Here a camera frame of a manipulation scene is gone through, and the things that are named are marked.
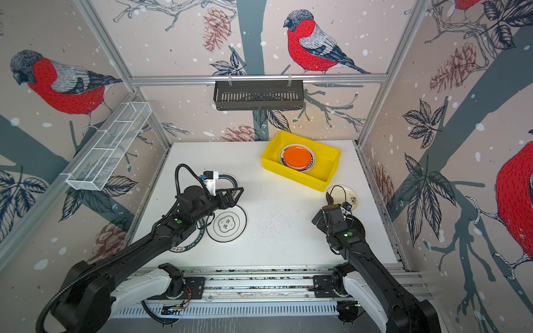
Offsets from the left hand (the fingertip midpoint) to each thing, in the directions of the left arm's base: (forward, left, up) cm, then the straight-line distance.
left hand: (236, 190), depth 77 cm
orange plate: (+32, -28, -17) cm, 46 cm away
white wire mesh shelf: (+4, +50, +10) cm, 51 cm away
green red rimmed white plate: (+23, -32, -16) cm, 42 cm away
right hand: (-6, -35, -16) cm, 39 cm away
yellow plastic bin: (+19, -40, -16) cm, 47 cm away
